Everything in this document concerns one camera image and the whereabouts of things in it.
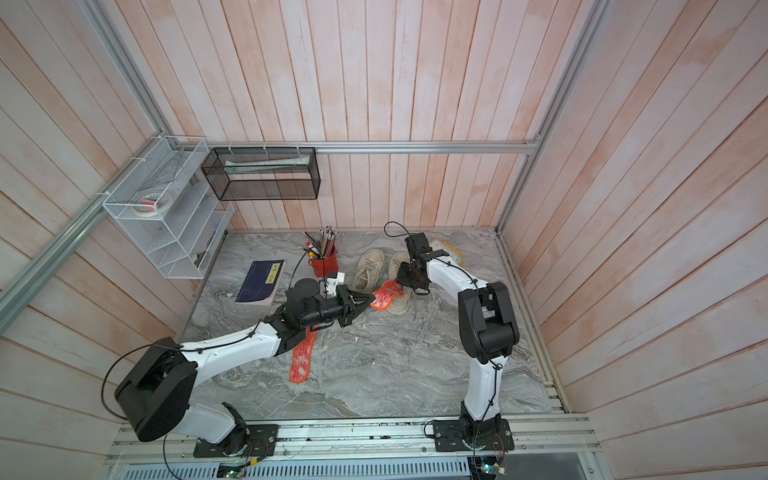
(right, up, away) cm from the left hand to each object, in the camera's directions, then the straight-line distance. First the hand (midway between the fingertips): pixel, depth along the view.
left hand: (376, 302), depth 76 cm
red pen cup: (-18, +9, +28) cm, 34 cm away
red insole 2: (-22, -18, +10) cm, 31 cm away
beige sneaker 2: (+9, -3, +18) cm, 20 cm away
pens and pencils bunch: (-19, +15, +25) cm, 35 cm away
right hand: (+9, +5, +24) cm, 26 cm away
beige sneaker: (-2, +8, +23) cm, 25 cm away
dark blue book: (-40, +3, +27) cm, 48 cm away
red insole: (+2, +2, +3) cm, 4 cm away
